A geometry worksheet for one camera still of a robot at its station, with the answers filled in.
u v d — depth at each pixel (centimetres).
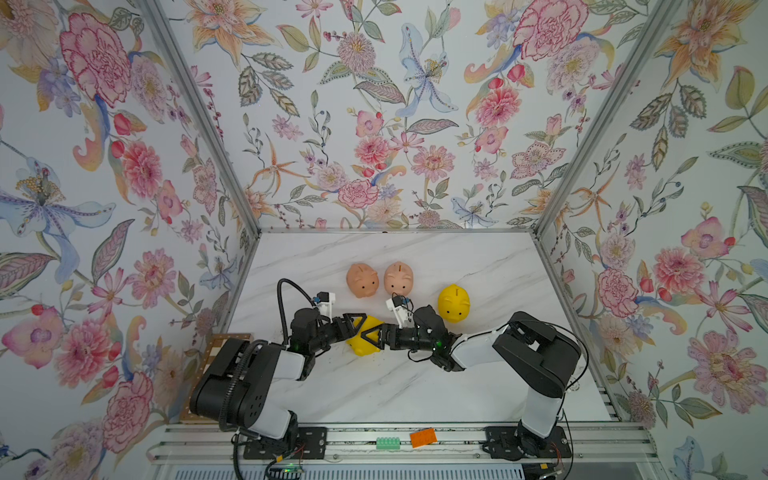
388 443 73
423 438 75
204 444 75
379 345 76
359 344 81
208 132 91
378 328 77
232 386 42
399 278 95
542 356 49
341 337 80
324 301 83
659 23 71
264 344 51
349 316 80
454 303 90
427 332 69
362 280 95
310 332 72
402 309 82
